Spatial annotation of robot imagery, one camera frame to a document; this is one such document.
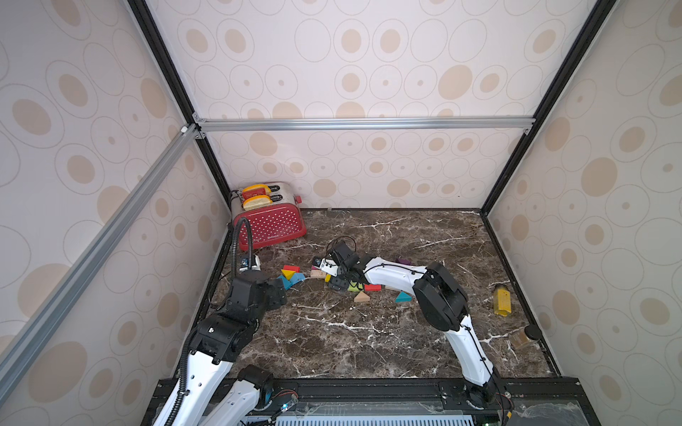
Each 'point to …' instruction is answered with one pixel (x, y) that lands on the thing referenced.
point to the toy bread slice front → (256, 201)
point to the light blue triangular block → (297, 278)
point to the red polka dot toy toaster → (281, 222)
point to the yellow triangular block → (289, 273)
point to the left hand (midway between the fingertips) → (275, 281)
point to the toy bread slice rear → (256, 190)
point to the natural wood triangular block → (361, 296)
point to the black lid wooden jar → (523, 335)
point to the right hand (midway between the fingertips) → (334, 275)
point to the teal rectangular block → (286, 282)
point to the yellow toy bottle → (502, 298)
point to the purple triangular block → (404, 261)
